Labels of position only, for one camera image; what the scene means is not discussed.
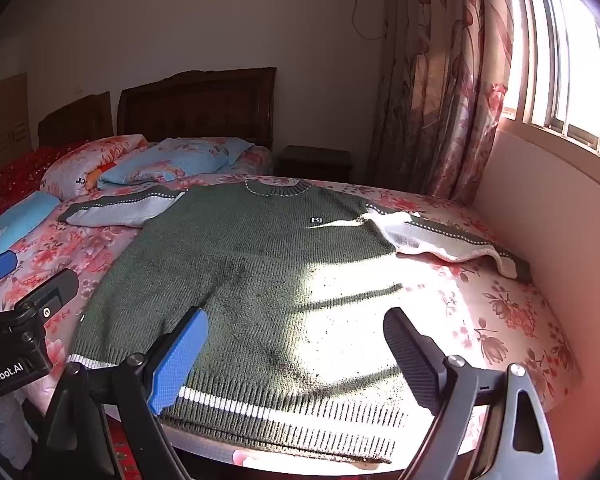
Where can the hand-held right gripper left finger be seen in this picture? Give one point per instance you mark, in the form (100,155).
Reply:
(180,360)

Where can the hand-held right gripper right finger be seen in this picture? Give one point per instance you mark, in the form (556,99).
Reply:
(410,360)

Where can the green knitted sweater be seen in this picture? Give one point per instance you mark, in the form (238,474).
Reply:
(260,260)

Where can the plain blue pillow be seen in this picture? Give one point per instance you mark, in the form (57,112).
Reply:
(15,220)

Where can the red patterned pillow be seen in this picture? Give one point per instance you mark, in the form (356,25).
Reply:
(20,170)

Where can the bed with floral sheet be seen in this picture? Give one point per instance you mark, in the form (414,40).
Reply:
(505,310)

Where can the pink floral pillow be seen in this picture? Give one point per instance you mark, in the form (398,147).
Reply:
(75,165)

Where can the brown cardboard box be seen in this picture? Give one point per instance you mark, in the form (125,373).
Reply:
(5,120)

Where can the small wooden headboard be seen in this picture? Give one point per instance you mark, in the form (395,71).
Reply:
(75,120)

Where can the blue floral pillow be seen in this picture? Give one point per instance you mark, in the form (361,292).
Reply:
(180,160)

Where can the dark wooden nightstand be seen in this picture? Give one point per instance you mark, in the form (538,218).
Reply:
(315,162)

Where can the large wooden headboard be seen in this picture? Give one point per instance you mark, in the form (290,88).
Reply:
(195,110)

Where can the pink floral curtain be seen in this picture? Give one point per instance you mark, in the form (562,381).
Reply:
(440,85)

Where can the barred window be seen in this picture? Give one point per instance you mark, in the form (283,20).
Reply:
(570,85)

